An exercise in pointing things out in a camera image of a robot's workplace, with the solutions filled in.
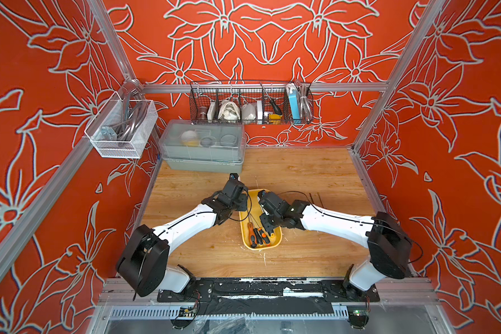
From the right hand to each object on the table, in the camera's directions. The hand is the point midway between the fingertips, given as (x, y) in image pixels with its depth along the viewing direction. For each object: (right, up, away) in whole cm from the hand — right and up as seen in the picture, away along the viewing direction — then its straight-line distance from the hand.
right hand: (259, 220), depth 83 cm
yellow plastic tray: (-3, +1, +5) cm, 6 cm away
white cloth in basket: (-14, +47, +7) cm, 50 cm away
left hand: (-7, +9, +4) cm, 12 cm away
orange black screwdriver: (-3, -6, -1) cm, 7 cm away
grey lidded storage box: (-27, +32, +17) cm, 45 cm away
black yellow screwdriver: (+26, +7, +16) cm, 31 cm away
